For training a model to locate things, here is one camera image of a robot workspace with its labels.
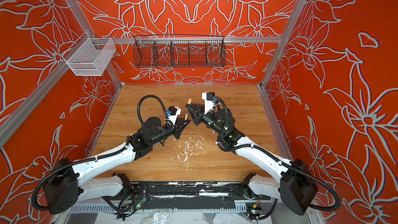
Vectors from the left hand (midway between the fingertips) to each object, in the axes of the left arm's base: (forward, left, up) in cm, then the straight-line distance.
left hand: (189, 118), depth 72 cm
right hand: (+1, +1, +9) cm, 9 cm away
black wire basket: (+48, +27, +5) cm, 55 cm away
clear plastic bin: (+36, +64, +8) cm, 74 cm away
